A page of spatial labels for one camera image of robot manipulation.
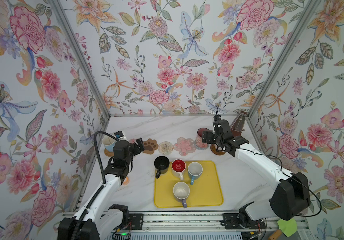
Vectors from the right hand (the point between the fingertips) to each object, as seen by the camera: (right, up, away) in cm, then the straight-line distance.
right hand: (209, 132), depth 86 cm
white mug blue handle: (-8, -22, +2) cm, 23 cm away
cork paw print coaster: (-37, -9, +18) cm, 42 cm away
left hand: (-40, -5, -4) cm, 41 cm away
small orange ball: (-48, -28, 0) cm, 56 cm away
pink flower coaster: (-13, -10, +18) cm, 24 cm away
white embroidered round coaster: (-26, -11, +15) cm, 32 cm away
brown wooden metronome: (+23, +6, +15) cm, 28 cm away
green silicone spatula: (+36, -46, -12) cm, 60 cm away
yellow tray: (-2, -33, -1) cm, 33 cm away
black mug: (-28, -19, +3) cm, 34 cm away
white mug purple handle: (-17, -32, -3) cm, 36 cm away
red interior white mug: (-18, -21, +5) cm, 28 cm away
